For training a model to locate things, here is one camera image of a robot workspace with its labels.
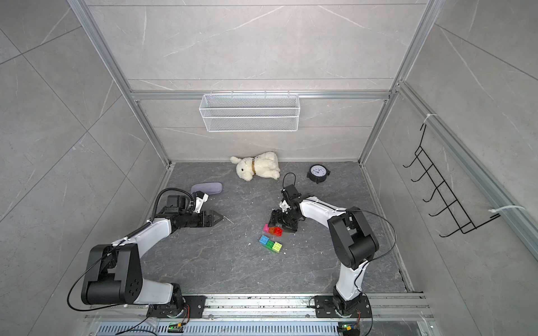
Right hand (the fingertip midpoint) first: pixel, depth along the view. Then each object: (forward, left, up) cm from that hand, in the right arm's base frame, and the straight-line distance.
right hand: (276, 226), depth 91 cm
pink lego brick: (-1, +4, 0) cm, 4 cm away
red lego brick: (-2, -1, -1) cm, 2 cm away
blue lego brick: (-6, +5, 0) cm, 8 cm away
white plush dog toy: (+32, +5, +7) cm, 33 cm away
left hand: (+4, +26, +5) cm, 27 cm away
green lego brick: (-7, +3, -2) cm, 8 cm away
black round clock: (+32, -24, 0) cm, 39 cm away
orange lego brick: (-1, +2, 0) cm, 2 cm away
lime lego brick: (-9, 0, 0) cm, 9 cm away
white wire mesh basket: (+48, +12, +27) cm, 56 cm away
